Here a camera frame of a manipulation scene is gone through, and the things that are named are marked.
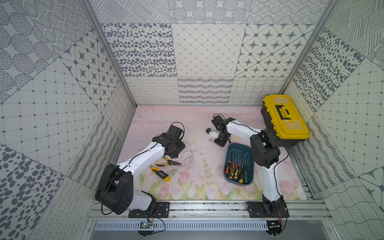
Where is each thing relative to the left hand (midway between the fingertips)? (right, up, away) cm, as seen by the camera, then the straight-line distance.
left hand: (183, 145), depth 86 cm
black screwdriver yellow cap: (+30, -15, -4) cm, 34 cm away
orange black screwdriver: (+26, -15, -1) cm, 30 cm away
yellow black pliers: (-8, -12, +4) cm, 15 cm away
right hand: (+26, -1, +12) cm, 29 cm away
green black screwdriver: (+36, -15, -2) cm, 39 cm away
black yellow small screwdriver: (+32, -19, -6) cm, 38 cm away
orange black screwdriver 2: (+30, -13, +1) cm, 33 cm away
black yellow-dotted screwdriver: (+34, -15, -1) cm, 37 cm away
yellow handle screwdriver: (+33, -13, +1) cm, 35 cm away
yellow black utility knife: (-13, -16, -2) cm, 21 cm away
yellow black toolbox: (+60, +15, +4) cm, 62 cm away
